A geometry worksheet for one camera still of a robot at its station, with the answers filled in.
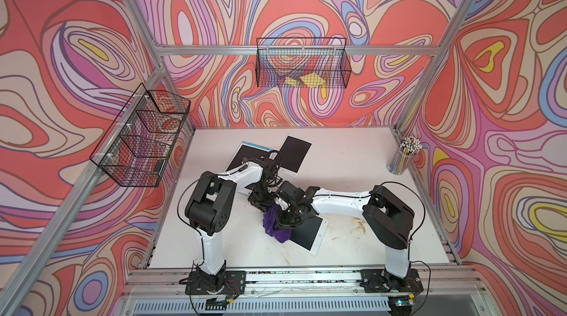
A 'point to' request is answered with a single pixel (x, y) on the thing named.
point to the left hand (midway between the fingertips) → (270, 210)
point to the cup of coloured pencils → (400, 160)
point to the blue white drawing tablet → (246, 153)
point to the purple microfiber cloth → (269, 224)
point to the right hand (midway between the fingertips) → (277, 234)
